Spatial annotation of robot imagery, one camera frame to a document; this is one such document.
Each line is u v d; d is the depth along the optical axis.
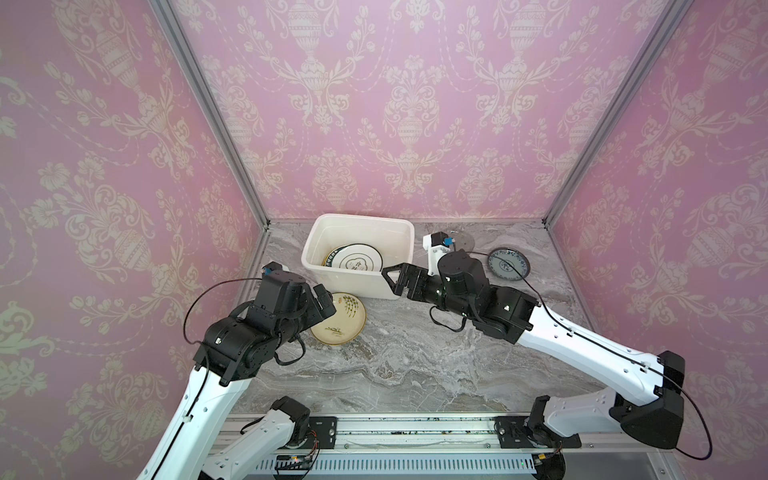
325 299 0.58
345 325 0.92
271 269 0.57
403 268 0.57
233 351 0.39
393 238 1.08
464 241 1.15
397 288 0.57
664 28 0.70
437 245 0.59
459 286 0.49
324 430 0.74
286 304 0.46
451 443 0.73
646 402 0.40
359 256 1.05
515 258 1.09
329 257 1.03
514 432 0.73
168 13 0.70
